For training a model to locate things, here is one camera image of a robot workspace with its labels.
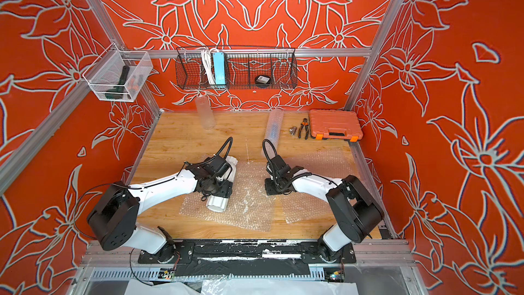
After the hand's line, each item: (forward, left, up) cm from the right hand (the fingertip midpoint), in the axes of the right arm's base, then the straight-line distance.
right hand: (264, 190), depth 88 cm
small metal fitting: (+35, -16, 0) cm, 38 cm away
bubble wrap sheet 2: (-7, -15, -1) cm, 17 cm away
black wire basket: (+50, +10, +30) cm, 59 cm away
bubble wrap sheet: (-7, +6, -1) cm, 9 cm away
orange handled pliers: (+40, -23, -1) cm, 46 cm away
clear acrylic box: (+39, +67, +33) cm, 84 cm away
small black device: (+44, +1, +27) cm, 52 cm away
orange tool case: (+36, -38, +4) cm, 53 cm away
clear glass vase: (+41, +33, +4) cm, 53 cm away
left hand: (-1, +17, +1) cm, 17 cm away
